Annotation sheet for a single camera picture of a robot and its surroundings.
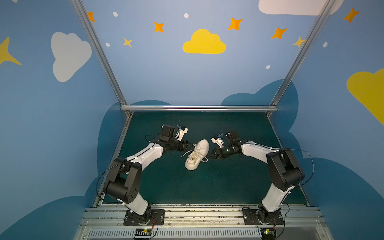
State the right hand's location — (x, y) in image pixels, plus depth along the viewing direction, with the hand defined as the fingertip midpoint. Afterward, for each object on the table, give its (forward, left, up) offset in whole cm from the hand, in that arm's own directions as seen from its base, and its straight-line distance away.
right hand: (211, 155), depth 90 cm
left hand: (+4, +13, +5) cm, 15 cm away
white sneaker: (+4, +6, -2) cm, 8 cm away
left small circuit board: (-40, +34, -9) cm, 53 cm away
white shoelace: (-1, +11, -1) cm, 11 cm away
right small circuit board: (-37, -29, -10) cm, 48 cm away
